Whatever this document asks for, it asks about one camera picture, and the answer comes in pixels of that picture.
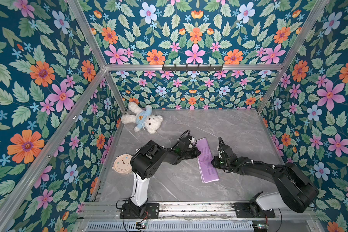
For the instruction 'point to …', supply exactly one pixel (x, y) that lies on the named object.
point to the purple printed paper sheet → (208, 172)
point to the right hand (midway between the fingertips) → (213, 160)
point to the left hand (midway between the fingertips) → (202, 151)
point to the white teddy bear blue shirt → (144, 120)
